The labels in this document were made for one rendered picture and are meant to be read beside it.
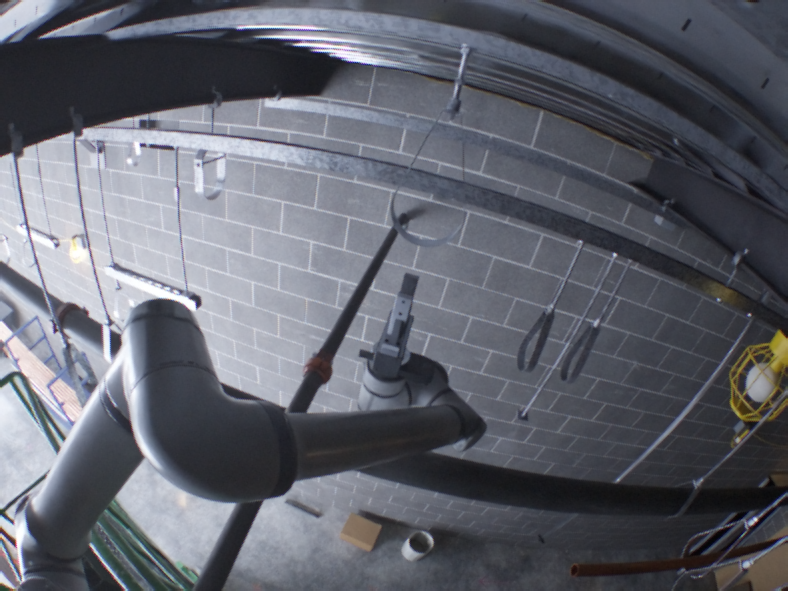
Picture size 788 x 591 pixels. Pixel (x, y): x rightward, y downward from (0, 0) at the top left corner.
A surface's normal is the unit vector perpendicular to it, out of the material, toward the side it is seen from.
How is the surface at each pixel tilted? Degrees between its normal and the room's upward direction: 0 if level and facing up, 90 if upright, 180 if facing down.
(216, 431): 24
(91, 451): 58
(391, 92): 90
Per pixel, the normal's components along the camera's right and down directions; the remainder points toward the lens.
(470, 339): -0.19, 0.50
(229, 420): 0.58, -0.71
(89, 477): 0.30, 0.22
